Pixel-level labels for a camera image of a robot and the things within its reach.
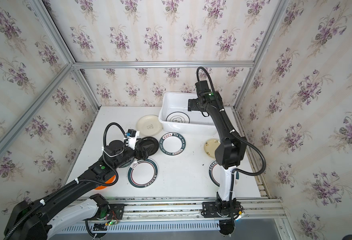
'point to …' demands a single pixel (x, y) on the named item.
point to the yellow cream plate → (210, 146)
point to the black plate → (149, 140)
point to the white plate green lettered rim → (172, 144)
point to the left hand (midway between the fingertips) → (147, 140)
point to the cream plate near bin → (149, 125)
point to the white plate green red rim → (143, 173)
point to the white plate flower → (178, 117)
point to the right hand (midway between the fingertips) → (197, 107)
